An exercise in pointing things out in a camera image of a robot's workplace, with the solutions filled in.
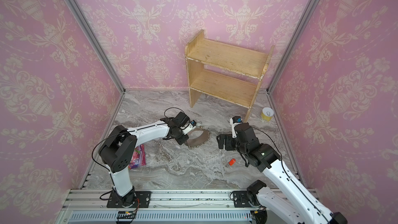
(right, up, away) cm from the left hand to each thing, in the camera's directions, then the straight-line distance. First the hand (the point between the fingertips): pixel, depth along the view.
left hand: (184, 138), depth 93 cm
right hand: (+22, +5, -19) cm, 29 cm away
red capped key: (+27, -12, -7) cm, 31 cm away
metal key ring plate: (+10, -2, +3) cm, 11 cm away
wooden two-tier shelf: (+29, +44, +19) cm, 56 cm away
